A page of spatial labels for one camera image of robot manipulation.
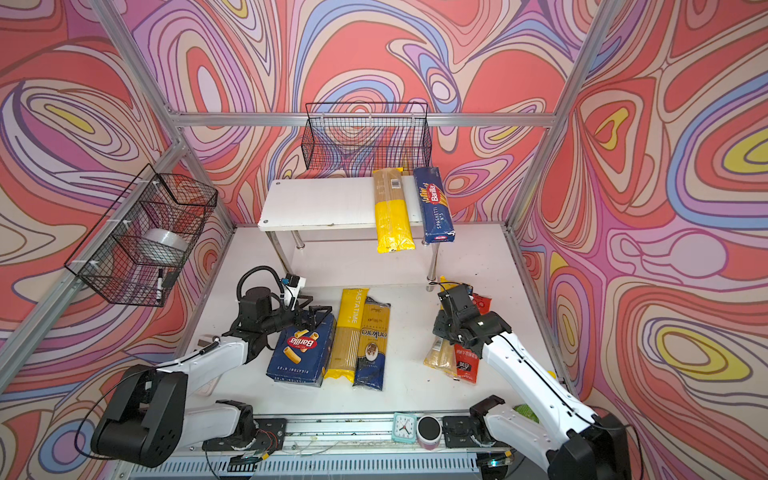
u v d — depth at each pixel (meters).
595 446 0.39
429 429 0.71
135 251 0.74
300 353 0.80
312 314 0.76
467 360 0.84
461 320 0.59
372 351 0.85
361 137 0.93
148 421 0.41
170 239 0.74
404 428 0.73
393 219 0.71
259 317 0.68
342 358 0.84
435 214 0.69
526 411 0.46
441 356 0.74
